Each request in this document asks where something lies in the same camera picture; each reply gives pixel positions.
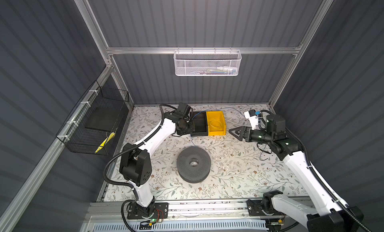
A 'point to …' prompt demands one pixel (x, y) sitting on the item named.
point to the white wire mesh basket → (207, 63)
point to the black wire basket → (79, 139)
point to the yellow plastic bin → (216, 123)
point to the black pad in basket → (104, 118)
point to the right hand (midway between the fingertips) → (233, 133)
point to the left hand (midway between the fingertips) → (192, 129)
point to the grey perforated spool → (190, 174)
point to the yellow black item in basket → (110, 137)
